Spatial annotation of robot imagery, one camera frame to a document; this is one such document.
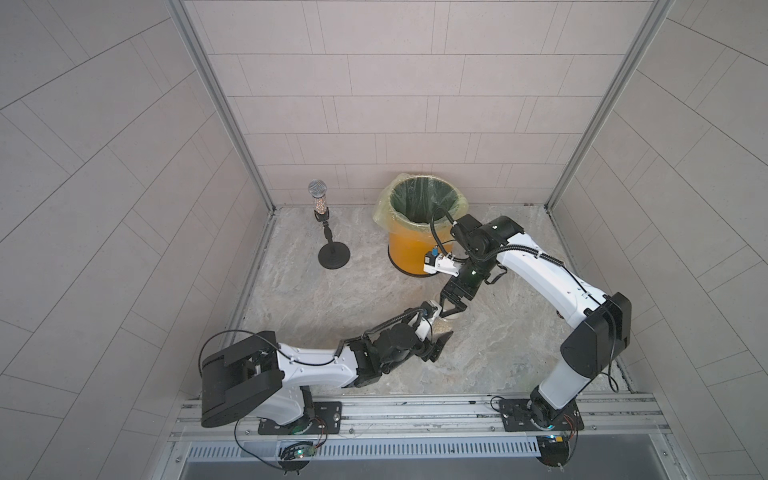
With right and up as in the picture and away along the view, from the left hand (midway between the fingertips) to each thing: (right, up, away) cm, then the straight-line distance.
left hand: (445, 324), depth 76 cm
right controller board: (+24, -26, -8) cm, 36 cm away
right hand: (0, +7, -2) cm, 7 cm away
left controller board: (-35, -25, -11) cm, 44 cm away
